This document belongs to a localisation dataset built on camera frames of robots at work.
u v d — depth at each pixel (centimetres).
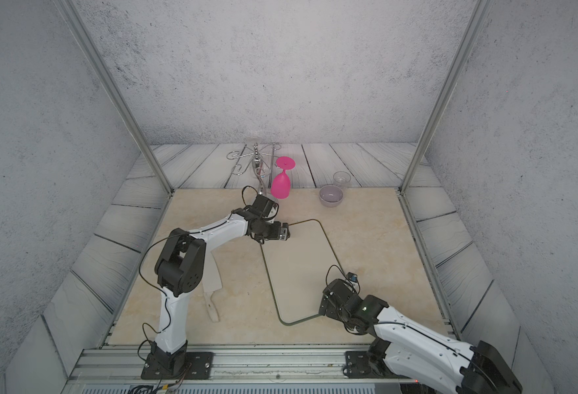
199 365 73
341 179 119
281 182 99
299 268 94
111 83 85
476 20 72
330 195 115
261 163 96
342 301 62
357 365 73
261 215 80
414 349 49
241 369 73
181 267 55
